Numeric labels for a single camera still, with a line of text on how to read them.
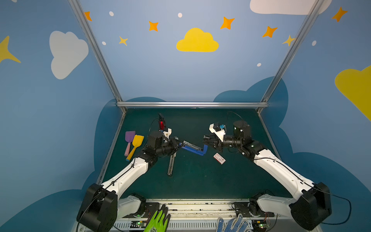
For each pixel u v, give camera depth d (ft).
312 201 1.29
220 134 2.10
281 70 3.14
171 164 2.90
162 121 3.30
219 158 3.05
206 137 2.26
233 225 2.27
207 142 2.26
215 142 2.14
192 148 2.54
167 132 2.52
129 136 3.32
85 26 2.45
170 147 2.34
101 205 1.31
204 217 2.41
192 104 4.35
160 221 2.30
